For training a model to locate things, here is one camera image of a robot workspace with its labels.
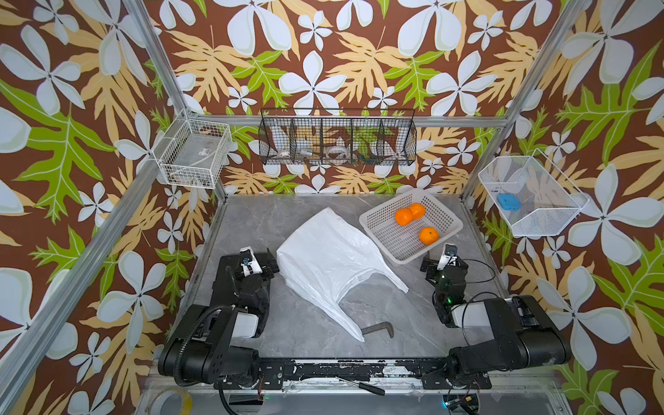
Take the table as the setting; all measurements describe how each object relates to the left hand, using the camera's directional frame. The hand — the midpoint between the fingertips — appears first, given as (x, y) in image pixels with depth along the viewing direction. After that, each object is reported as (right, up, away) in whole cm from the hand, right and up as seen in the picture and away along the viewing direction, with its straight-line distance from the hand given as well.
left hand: (254, 251), depth 86 cm
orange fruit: (+56, +12, +19) cm, 60 cm away
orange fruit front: (+65, +4, +14) cm, 66 cm away
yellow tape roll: (-18, -40, -16) cm, 46 cm away
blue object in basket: (+84, +17, -3) cm, 86 cm away
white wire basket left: (-21, +34, 0) cm, 40 cm away
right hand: (+65, -1, +4) cm, 65 cm away
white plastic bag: (+25, -3, +8) cm, 27 cm away
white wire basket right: (+91, +16, -10) cm, 93 cm away
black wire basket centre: (+27, +43, +11) cm, 52 cm away
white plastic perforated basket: (+60, +9, +22) cm, 64 cm away
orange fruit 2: (+63, +15, +21) cm, 68 cm away
